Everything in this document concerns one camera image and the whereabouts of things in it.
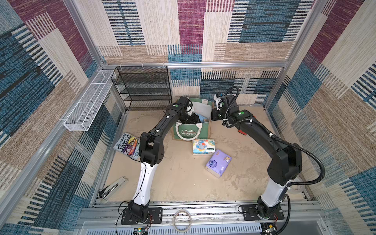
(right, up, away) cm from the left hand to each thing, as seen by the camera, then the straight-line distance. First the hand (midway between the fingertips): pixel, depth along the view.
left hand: (198, 124), depth 95 cm
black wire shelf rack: (-38, +28, +13) cm, 49 cm away
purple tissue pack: (+11, -22, -10) cm, 26 cm away
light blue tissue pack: (+3, +4, +3) cm, 6 cm away
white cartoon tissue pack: (+3, -14, -3) cm, 14 cm away
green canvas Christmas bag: (-11, -4, -4) cm, 12 cm away
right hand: (+9, +7, -7) cm, 14 cm away
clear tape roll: (+52, -34, -15) cm, 64 cm away
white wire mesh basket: (-57, +3, -25) cm, 63 cm away
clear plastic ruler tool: (-47, -34, -14) cm, 60 cm away
